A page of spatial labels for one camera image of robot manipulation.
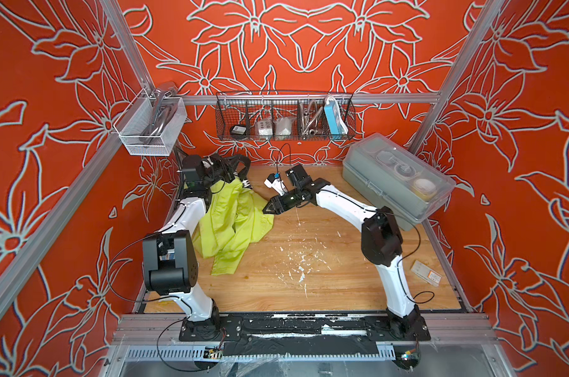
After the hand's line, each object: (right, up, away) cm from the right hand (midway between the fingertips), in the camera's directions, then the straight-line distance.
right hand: (263, 208), depth 86 cm
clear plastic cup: (+8, +32, +6) cm, 33 cm away
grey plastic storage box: (+49, +14, +7) cm, 51 cm away
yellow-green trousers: (-11, -4, -1) cm, 12 cm away
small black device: (-11, +31, +10) cm, 34 cm away
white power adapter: (0, +32, +7) cm, 33 cm away
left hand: (-7, +20, -5) cm, 22 cm away
